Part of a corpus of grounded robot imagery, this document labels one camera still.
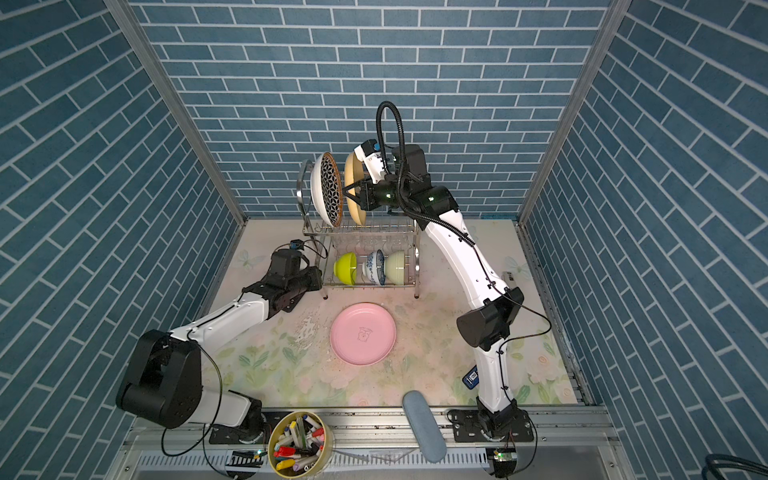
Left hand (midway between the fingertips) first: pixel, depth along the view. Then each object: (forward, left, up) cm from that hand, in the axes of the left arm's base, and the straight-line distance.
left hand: (321, 271), depth 90 cm
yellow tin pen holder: (-44, -1, -3) cm, 44 cm away
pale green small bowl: (0, -22, +2) cm, 22 cm away
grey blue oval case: (-43, -30, -9) cm, 53 cm away
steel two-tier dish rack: (+17, -17, -2) cm, 24 cm away
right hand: (+4, -10, +29) cm, 31 cm away
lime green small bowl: (+1, -7, 0) cm, 7 cm away
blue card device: (-30, -43, -9) cm, 53 cm away
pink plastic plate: (-16, -13, -11) cm, 23 cm away
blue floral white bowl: (0, -16, +2) cm, 16 cm away
